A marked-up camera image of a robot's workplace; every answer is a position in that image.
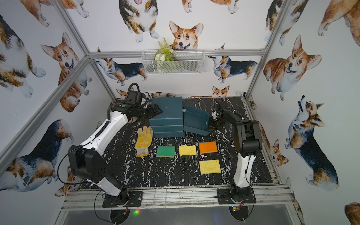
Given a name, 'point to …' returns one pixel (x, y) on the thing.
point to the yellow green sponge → (187, 150)
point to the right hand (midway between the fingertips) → (207, 126)
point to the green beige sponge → (166, 151)
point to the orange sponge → (207, 147)
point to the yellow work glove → (145, 137)
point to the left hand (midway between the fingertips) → (160, 111)
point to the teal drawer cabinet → (169, 123)
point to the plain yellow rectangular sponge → (209, 167)
